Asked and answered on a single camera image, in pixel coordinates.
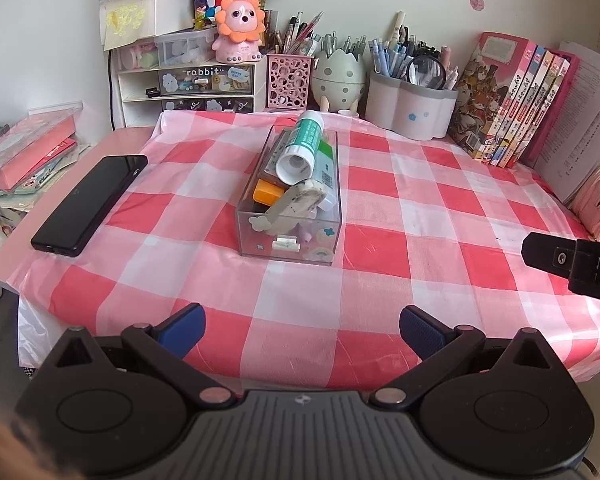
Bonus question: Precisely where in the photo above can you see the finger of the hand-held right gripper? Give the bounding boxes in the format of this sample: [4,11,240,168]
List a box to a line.
[522,232,578,277]

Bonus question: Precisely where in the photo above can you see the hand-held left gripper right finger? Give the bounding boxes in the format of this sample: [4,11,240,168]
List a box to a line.
[370,305,558,406]

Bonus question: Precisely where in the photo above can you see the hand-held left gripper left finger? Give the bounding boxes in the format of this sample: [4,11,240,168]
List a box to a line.
[47,302,236,407]

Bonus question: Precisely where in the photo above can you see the clear plastic box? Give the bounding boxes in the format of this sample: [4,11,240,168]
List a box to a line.
[235,125,342,267]

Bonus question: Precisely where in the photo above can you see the orange cap highlighter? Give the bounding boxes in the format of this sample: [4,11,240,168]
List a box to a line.
[252,179,287,207]

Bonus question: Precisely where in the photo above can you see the white eraser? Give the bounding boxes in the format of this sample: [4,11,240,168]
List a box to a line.
[266,180,329,235]

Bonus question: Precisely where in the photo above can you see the green cap highlighter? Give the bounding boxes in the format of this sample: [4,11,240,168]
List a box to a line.
[314,135,337,211]

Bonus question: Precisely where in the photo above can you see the grey pencil lead case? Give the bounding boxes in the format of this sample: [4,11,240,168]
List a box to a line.
[265,129,296,181]

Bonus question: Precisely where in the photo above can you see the white green glue stick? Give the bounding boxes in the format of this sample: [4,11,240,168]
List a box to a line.
[276,111,327,187]

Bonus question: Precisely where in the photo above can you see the pink checked tablecloth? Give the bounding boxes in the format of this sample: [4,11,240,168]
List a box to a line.
[17,107,600,391]

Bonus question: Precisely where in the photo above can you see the open paper book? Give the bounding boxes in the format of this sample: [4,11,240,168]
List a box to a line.
[530,40,600,206]

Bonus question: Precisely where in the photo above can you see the white spine comic book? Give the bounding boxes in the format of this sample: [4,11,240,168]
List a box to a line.
[516,55,572,167]

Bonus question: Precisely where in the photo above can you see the red spine comic book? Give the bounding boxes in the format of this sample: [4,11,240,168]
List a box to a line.
[508,52,566,167]

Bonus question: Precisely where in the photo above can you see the yellow spine comic book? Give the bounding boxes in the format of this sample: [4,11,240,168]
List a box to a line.
[499,49,559,167]

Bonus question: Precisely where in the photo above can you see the blue spine comic book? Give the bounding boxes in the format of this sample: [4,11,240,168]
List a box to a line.
[489,46,549,166]

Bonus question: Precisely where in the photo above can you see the black phone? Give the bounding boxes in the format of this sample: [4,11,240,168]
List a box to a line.
[30,155,149,258]

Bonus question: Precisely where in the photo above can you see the row of comic books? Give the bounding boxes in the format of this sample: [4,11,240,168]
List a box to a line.
[450,32,538,163]

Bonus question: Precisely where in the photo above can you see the grey flower-shaped pen holder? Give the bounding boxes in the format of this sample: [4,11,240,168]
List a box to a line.
[365,70,460,141]

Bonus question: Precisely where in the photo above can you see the stack of notebooks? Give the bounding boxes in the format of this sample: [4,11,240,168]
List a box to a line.
[0,140,88,211]

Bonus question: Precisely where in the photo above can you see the tan fuzzy cloth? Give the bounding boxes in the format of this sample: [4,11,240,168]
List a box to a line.
[0,395,81,480]

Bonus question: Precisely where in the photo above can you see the black magnifying glass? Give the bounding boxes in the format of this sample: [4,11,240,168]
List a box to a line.
[408,56,449,90]

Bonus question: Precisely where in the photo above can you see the white drawer organizer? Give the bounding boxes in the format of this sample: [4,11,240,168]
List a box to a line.
[116,57,268,128]

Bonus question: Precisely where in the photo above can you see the bunch of blue pink pens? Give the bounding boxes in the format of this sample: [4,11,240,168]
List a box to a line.
[367,35,461,91]

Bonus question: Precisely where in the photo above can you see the green egg-shaped pen holder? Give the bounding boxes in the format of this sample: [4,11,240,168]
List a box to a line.
[311,46,368,113]

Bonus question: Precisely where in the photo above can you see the pink perforated pen holder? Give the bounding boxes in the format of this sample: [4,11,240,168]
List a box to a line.
[266,52,313,110]

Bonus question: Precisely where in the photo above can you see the white tall pen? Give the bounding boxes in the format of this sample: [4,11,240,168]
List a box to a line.
[391,10,407,48]

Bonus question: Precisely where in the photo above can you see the small clear box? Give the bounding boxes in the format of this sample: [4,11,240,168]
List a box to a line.
[117,42,160,72]

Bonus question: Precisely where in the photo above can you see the clear lidded storage box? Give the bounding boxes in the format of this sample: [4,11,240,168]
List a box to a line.
[154,27,220,68]

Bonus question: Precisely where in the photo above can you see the bunch of grey pens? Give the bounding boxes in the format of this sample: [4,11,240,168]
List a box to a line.
[315,32,368,61]

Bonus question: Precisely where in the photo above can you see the small colourful figurine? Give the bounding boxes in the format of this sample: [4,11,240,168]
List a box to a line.
[192,5,216,31]

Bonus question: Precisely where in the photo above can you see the pink lion toy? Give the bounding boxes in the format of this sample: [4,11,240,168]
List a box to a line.
[211,0,267,63]

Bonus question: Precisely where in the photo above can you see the bunch of thin red pens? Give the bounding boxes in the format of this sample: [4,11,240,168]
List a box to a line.
[275,11,325,57]

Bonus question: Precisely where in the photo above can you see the white storage box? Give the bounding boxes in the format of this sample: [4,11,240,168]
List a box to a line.
[100,0,196,52]

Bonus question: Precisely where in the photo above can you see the black cable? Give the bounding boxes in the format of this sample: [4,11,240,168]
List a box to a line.
[107,0,125,128]

